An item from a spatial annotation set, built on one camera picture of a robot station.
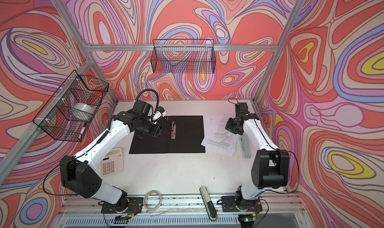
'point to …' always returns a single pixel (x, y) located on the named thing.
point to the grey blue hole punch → (246, 146)
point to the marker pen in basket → (82, 131)
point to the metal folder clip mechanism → (173, 130)
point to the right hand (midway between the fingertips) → (230, 131)
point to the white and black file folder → (189, 137)
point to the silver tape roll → (84, 107)
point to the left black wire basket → (68, 113)
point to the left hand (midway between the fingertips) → (163, 128)
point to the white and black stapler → (208, 203)
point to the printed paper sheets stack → (217, 138)
